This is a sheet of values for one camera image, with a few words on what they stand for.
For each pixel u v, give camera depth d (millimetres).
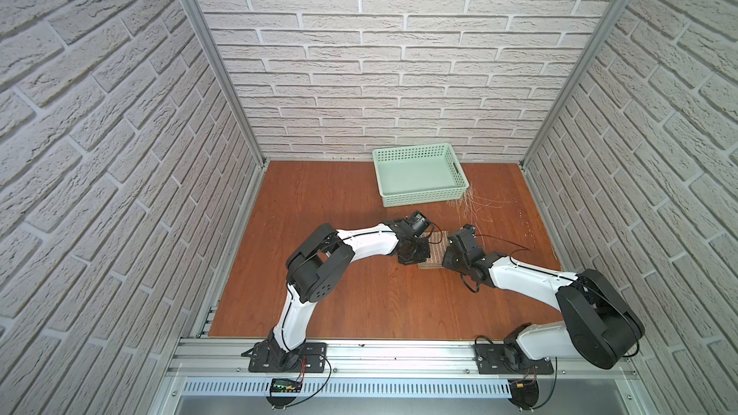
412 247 775
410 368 736
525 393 712
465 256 697
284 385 720
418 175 1141
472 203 1066
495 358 728
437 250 832
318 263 522
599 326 430
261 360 727
